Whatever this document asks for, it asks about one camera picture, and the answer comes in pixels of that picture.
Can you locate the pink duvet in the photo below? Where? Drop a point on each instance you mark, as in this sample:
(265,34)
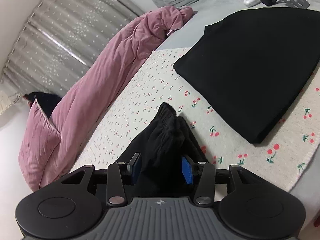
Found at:
(112,62)

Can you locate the black folded garment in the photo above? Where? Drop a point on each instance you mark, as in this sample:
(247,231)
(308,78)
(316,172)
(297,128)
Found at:
(220,12)

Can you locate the white small device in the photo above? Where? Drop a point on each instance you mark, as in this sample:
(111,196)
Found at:
(251,1)

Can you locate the black ribbed garment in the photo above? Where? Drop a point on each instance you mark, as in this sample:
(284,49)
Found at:
(162,140)

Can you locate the cherry print blanket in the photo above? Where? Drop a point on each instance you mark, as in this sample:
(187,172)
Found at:
(140,100)

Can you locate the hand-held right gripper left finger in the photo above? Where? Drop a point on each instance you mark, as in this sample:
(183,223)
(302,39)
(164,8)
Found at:
(136,170)

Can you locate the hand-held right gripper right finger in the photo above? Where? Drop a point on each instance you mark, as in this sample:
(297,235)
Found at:
(187,170)

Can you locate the pink pillow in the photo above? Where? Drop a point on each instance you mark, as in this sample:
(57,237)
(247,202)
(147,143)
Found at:
(37,142)

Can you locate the grey star print curtain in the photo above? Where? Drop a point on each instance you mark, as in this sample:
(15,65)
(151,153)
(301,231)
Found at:
(62,30)

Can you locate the white lace cloth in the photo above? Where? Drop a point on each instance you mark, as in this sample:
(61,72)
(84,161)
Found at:
(5,102)

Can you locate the black plush toy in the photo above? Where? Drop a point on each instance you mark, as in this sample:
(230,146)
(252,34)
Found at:
(45,102)

